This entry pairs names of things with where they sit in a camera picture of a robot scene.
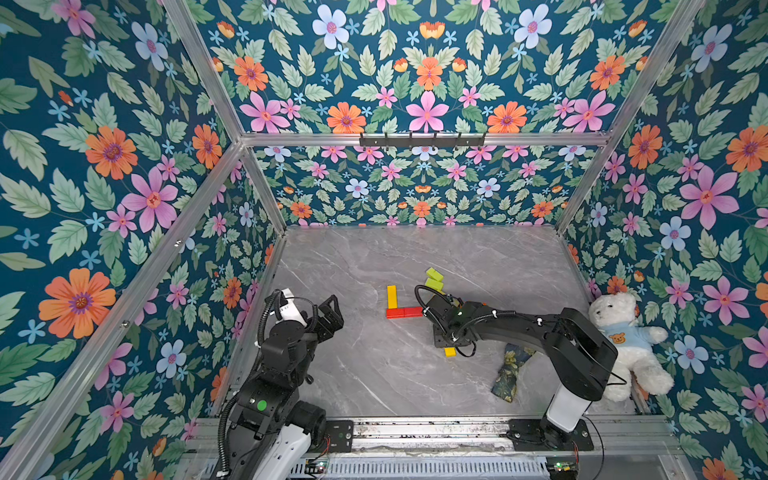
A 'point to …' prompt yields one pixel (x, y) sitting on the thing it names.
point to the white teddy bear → (616, 313)
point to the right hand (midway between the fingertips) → (447, 333)
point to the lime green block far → (435, 274)
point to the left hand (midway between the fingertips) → (329, 304)
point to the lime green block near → (438, 286)
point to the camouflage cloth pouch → (506, 386)
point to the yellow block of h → (392, 297)
